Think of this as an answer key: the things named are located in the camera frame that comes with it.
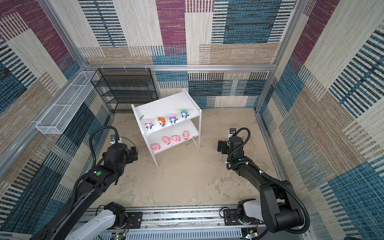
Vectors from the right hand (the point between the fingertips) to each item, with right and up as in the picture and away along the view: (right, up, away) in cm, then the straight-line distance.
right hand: (227, 142), depth 90 cm
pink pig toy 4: (-24, +5, -7) cm, 26 cm away
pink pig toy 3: (-30, +3, -7) cm, 31 cm away
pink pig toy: (-40, -1, -11) cm, 42 cm away
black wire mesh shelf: (-71, +37, +18) cm, 82 cm away
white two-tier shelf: (-31, +13, -22) cm, 40 cm away
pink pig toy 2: (-35, +2, -9) cm, 36 cm away
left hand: (-55, -1, -14) cm, 57 cm away
